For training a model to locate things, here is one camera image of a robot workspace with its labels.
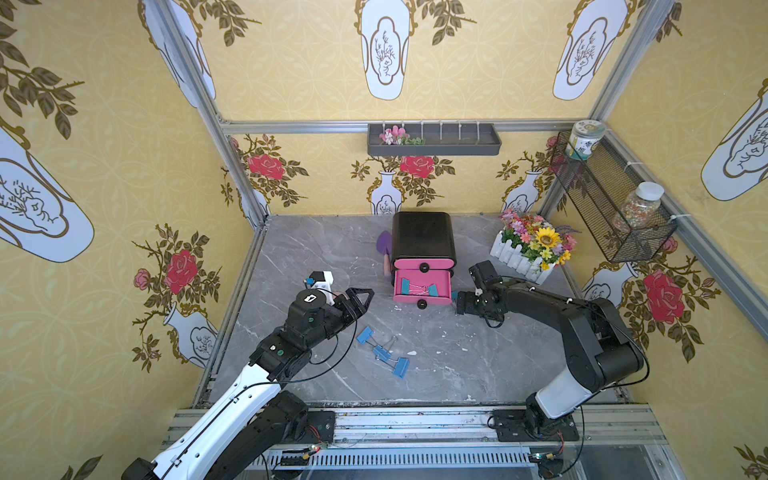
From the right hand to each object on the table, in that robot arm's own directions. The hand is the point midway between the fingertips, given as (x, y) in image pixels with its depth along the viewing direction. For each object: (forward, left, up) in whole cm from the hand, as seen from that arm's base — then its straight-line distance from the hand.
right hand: (476, 305), depth 96 cm
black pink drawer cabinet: (+5, +18, +19) cm, 26 cm away
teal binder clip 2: (+1, +23, +8) cm, 24 cm away
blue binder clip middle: (-17, +29, +1) cm, 34 cm away
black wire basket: (+28, -35, +25) cm, 52 cm away
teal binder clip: (0, +14, +8) cm, 16 cm away
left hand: (-10, +35, +22) cm, 42 cm away
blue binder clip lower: (-21, +23, +3) cm, 31 cm away
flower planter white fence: (+13, -16, +15) cm, 25 cm away
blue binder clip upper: (-12, +34, +1) cm, 36 cm away
